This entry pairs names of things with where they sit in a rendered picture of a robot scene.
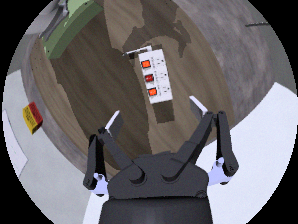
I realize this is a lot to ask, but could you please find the white power strip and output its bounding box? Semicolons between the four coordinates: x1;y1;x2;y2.
123;46;172;103

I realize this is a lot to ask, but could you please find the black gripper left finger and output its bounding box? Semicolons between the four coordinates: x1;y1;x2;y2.
83;111;145;197

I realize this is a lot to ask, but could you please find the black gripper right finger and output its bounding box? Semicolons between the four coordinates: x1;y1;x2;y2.
161;96;239;186

